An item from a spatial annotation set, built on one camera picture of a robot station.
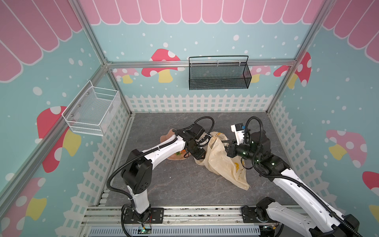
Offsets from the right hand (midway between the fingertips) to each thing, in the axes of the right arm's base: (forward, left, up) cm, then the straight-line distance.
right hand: (218, 142), depth 69 cm
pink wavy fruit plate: (-2, +16, -8) cm, 18 cm away
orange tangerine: (-7, +16, +4) cm, 18 cm away
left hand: (+2, +8, -18) cm, 20 cm away
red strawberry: (+8, +22, -25) cm, 34 cm away
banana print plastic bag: (-6, +1, -6) cm, 8 cm away
